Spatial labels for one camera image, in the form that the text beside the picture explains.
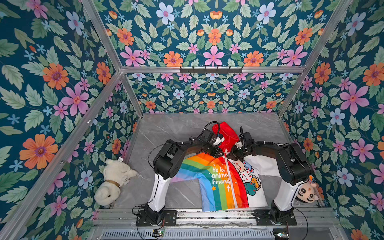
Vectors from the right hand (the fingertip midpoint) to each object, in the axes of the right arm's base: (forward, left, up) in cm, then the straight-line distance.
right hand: (229, 153), depth 96 cm
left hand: (0, +4, +1) cm, 4 cm away
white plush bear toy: (-19, +64, +8) cm, 67 cm away
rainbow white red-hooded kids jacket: (-17, -1, -1) cm, 17 cm away
